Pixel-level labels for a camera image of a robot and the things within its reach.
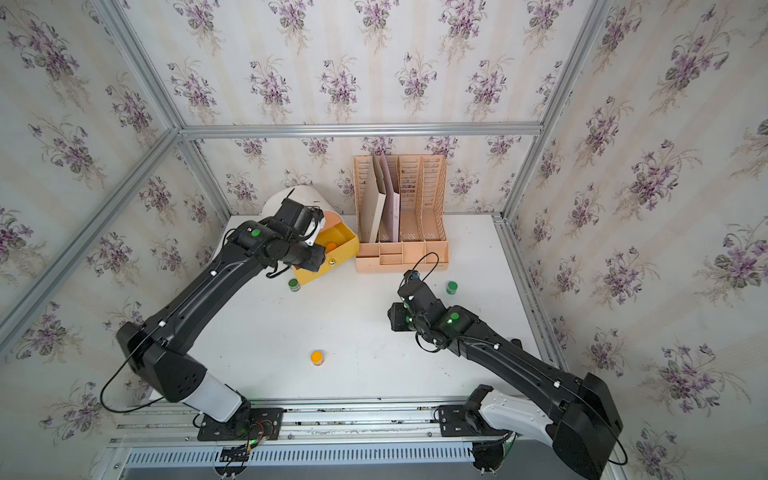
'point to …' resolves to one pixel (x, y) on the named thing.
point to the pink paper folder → (389, 228)
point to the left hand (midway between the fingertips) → (321, 257)
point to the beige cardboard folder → (375, 204)
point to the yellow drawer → (347, 244)
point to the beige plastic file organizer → (423, 244)
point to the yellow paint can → (317, 358)
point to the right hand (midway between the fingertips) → (394, 313)
